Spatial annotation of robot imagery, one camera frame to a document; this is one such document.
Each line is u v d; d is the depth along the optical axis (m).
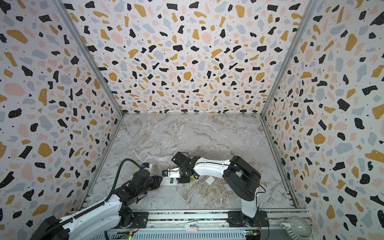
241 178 0.47
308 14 0.73
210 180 0.88
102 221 0.56
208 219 0.76
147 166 0.79
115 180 0.61
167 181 0.86
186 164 0.69
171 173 0.75
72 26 0.75
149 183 0.69
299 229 0.72
